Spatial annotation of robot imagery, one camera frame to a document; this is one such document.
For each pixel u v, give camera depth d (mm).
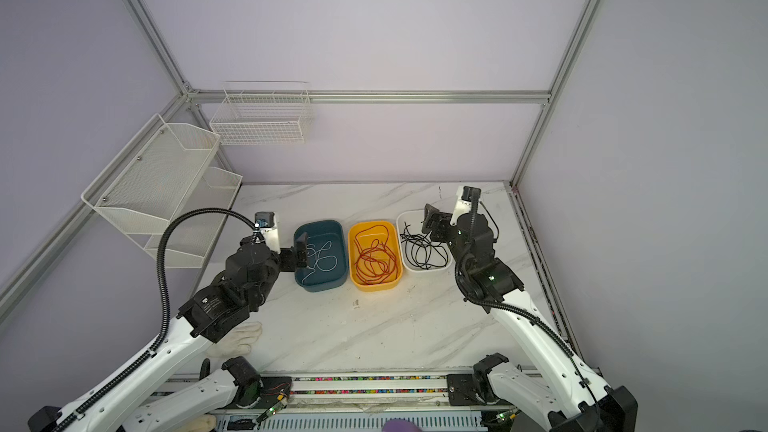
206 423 675
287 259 617
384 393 748
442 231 645
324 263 954
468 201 604
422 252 992
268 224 583
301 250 646
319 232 1018
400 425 703
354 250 1001
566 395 392
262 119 980
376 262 964
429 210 704
